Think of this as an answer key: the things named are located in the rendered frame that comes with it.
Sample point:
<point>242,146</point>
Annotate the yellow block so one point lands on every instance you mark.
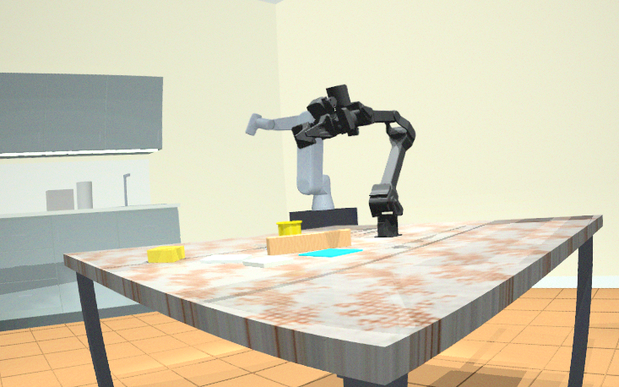
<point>166,254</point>

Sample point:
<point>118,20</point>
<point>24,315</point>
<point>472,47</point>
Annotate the brown wooden bar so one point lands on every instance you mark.
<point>307,242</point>

